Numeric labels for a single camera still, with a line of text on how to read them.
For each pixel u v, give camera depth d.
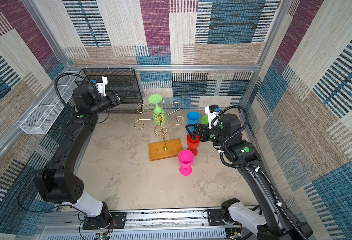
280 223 0.37
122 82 1.05
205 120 0.92
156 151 0.97
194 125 0.58
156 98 0.80
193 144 0.86
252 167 0.43
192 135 0.85
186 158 0.86
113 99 0.66
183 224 0.73
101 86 0.66
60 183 0.43
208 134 0.57
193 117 0.97
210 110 0.58
